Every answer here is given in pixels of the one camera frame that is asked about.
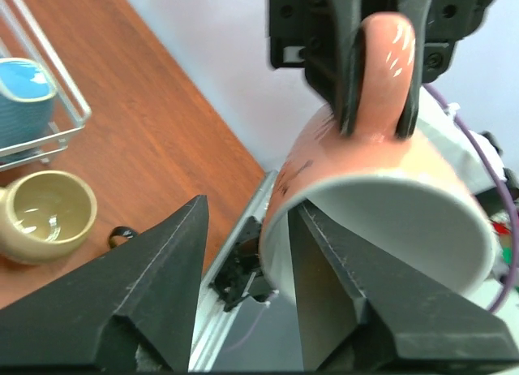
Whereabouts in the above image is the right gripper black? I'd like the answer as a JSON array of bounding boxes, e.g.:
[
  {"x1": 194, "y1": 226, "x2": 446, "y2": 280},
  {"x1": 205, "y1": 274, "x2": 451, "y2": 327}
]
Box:
[{"x1": 268, "y1": 0, "x2": 494, "y2": 140}]

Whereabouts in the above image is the beige round mug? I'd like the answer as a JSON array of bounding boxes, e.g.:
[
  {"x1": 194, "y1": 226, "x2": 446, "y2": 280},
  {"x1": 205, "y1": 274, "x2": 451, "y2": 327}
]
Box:
[{"x1": 1, "y1": 170, "x2": 97, "y2": 265}]

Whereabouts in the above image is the white wire dish rack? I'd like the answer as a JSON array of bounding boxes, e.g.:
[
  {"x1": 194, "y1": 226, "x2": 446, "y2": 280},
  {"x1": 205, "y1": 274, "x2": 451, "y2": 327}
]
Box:
[{"x1": 1, "y1": 0, "x2": 92, "y2": 171}]

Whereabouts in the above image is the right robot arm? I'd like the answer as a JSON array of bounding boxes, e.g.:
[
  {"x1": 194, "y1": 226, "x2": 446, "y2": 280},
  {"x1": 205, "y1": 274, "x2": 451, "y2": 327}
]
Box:
[{"x1": 268, "y1": 0, "x2": 493, "y2": 194}]

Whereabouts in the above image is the aluminium front rail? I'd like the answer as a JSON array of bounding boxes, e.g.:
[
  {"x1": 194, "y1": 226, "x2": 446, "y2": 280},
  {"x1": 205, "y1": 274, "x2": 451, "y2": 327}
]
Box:
[{"x1": 188, "y1": 170, "x2": 277, "y2": 372}]

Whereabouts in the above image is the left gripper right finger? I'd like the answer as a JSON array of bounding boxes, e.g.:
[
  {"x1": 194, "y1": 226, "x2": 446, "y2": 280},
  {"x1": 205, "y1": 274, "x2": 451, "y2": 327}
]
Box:
[{"x1": 288, "y1": 201, "x2": 513, "y2": 371}]

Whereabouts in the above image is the blue floral mug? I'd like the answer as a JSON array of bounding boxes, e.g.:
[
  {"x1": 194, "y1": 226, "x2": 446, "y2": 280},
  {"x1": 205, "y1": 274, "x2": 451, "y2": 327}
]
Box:
[{"x1": 1, "y1": 58, "x2": 57, "y2": 149}]

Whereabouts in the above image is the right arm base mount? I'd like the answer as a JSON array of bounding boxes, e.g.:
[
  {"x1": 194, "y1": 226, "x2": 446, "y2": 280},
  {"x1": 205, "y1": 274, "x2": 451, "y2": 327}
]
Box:
[{"x1": 209, "y1": 216, "x2": 274, "y2": 313}]

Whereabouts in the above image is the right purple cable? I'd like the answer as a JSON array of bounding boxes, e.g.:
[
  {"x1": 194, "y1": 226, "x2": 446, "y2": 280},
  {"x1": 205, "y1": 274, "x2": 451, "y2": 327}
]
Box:
[{"x1": 423, "y1": 82, "x2": 519, "y2": 313}]

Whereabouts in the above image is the pink floral mug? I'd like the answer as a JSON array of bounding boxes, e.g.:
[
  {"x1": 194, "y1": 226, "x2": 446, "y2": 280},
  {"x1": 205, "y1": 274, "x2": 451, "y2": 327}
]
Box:
[{"x1": 259, "y1": 12, "x2": 497, "y2": 299}]

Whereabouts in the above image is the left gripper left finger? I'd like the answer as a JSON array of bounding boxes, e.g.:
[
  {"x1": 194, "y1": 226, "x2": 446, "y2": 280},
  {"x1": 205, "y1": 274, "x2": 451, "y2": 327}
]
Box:
[{"x1": 1, "y1": 195, "x2": 208, "y2": 371}]

